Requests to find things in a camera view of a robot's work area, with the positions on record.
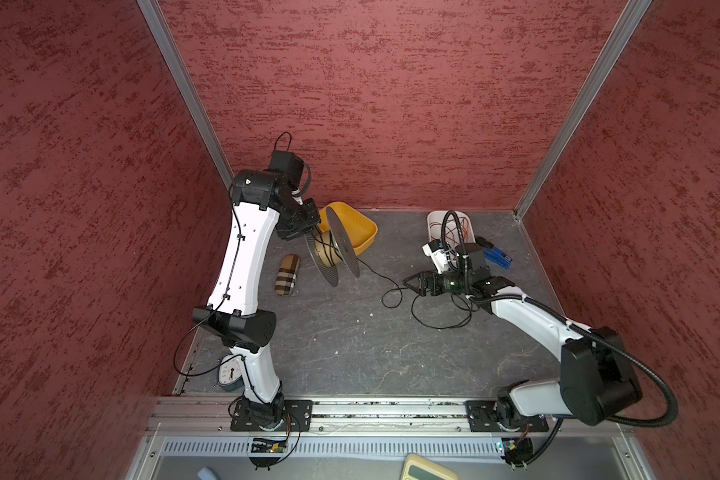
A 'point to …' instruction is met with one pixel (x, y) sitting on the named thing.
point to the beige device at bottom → (417, 467)
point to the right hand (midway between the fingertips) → (410, 285)
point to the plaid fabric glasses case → (287, 273)
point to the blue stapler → (496, 256)
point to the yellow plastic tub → (359, 229)
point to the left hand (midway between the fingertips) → (313, 235)
